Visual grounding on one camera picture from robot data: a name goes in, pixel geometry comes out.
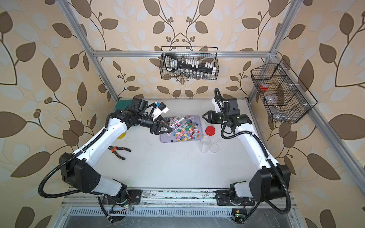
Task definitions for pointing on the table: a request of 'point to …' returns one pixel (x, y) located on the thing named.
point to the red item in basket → (264, 86)
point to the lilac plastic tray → (164, 137)
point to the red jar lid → (210, 130)
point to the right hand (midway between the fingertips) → (206, 116)
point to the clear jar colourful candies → (205, 141)
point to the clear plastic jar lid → (214, 148)
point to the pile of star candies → (185, 131)
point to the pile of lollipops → (195, 134)
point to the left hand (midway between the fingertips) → (168, 126)
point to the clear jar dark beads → (176, 120)
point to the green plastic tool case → (123, 104)
